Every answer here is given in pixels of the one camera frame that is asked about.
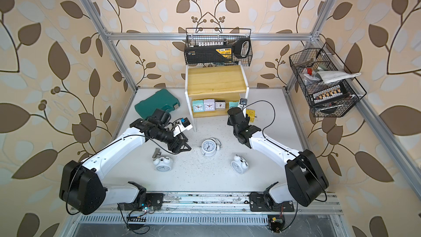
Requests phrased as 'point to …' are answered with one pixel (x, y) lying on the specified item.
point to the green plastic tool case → (161, 99)
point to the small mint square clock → (233, 104)
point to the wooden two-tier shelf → (211, 89)
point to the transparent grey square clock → (220, 105)
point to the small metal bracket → (156, 153)
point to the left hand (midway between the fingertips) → (187, 143)
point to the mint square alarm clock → (198, 106)
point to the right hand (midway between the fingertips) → (236, 112)
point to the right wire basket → (305, 63)
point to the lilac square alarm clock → (209, 105)
